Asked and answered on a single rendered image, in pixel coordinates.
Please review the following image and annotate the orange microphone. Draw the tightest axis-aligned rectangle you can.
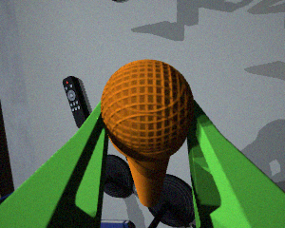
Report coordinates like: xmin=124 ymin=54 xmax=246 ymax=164
xmin=101 ymin=59 xmax=194 ymax=207

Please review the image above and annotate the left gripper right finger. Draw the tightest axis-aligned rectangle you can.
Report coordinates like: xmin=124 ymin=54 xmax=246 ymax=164
xmin=186 ymin=100 xmax=285 ymax=228

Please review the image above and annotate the dark blue book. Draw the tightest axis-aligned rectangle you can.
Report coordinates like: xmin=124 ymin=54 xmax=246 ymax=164
xmin=101 ymin=219 xmax=132 ymax=228

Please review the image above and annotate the black microphone stand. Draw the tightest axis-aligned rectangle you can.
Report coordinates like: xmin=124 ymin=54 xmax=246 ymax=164
xmin=104 ymin=154 xmax=133 ymax=198
xmin=147 ymin=174 xmax=195 ymax=228

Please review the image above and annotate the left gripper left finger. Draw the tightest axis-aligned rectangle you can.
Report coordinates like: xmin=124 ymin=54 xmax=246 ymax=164
xmin=0 ymin=102 xmax=109 ymax=228

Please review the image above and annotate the black remote control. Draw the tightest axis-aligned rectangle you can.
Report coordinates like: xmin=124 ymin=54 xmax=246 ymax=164
xmin=63 ymin=76 xmax=88 ymax=128

